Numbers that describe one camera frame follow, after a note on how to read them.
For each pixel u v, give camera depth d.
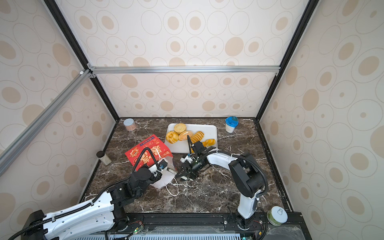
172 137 1.01
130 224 0.73
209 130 1.10
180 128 1.08
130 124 1.09
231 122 1.05
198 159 0.69
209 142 1.02
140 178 0.55
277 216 0.72
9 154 0.51
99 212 0.50
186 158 0.83
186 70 0.92
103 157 0.90
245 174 0.49
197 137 1.04
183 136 1.03
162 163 0.64
